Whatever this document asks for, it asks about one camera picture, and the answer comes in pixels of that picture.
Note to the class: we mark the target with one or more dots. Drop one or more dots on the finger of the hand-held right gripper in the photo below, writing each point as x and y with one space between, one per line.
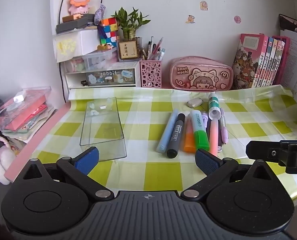
261 150

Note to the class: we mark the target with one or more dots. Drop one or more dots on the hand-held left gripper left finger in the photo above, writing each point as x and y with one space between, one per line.
87 160

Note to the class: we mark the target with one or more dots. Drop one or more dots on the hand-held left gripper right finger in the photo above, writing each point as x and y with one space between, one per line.
208 163

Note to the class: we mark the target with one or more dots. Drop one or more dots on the pink highlighter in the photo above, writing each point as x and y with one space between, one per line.
214 137

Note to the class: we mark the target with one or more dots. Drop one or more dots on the green highlighter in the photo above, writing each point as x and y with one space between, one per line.
201 137

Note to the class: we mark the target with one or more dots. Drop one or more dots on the orange highlighter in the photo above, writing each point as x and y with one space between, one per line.
189 142

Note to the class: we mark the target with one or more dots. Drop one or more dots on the clear plastic tray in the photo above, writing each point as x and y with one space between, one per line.
101 130

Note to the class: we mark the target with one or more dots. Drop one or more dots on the purple clear pen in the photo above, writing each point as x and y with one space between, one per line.
223 130

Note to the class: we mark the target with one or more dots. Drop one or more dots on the black marker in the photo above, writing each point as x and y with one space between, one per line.
175 136

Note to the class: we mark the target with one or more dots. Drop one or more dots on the purple cat pen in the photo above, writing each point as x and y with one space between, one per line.
205 117

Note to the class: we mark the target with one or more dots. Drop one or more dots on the light blue marker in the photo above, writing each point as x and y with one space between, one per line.
167 132

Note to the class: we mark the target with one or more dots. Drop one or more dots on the teal glue stick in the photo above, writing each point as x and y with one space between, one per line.
214 105

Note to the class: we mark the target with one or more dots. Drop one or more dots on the green checked tablecloth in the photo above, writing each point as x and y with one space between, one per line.
143 175

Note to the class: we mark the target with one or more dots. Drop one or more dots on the white eraser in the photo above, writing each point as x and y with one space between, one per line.
194 102

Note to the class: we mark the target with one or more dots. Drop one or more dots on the stack of booklets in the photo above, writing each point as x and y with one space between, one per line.
31 127

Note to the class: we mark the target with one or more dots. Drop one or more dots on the pink plush earmuffs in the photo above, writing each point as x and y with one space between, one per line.
3 162

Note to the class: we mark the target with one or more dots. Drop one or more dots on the cartoon paperback book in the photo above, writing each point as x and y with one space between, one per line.
269 62
274 62
279 60
262 65

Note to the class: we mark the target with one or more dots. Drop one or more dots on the white drawer organizer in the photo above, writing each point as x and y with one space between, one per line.
108 77

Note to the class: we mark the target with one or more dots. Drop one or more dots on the pink cartoon book slipcase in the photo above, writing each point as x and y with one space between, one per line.
244 62

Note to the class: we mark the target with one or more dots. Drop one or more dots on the pink cartoon pencil case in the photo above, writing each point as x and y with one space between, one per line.
201 75

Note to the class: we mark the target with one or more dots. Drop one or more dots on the white charger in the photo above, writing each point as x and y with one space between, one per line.
19 98

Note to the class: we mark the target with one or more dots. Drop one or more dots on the clear box of tape rolls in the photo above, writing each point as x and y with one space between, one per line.
74 66

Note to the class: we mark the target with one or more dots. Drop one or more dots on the clear storage box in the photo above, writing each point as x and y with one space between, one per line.
98 60

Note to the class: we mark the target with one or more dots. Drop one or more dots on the pink perforated pen holder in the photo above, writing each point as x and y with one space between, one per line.
151 73

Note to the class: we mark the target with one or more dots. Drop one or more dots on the small cartoon figurine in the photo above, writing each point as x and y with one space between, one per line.
104 47

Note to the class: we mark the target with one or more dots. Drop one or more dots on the yellow sticker sheet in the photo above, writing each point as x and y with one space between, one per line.
66 47

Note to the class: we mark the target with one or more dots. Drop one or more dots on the lucky bamboo in glass vase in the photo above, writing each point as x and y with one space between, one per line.
127 50

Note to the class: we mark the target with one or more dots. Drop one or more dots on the white box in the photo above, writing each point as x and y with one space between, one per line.
86 42

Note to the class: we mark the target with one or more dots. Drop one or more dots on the bunch of pens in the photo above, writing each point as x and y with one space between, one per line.
152 51

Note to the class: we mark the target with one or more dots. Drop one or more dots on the colourful puzzle cube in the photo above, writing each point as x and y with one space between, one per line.
109 30

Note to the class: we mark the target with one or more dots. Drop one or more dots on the dark grey box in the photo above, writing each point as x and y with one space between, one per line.
71 26

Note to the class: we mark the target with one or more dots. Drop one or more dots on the brown wooden block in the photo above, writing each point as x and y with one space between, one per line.
72 17

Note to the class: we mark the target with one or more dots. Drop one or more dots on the purple fabric sachet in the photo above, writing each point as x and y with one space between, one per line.
100 13

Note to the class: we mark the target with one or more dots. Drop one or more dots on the pink lion toy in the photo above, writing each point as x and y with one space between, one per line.
79 1

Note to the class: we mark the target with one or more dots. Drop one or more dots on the cartoon wall sticker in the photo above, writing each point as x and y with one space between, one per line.
204 6
190 19
237 19

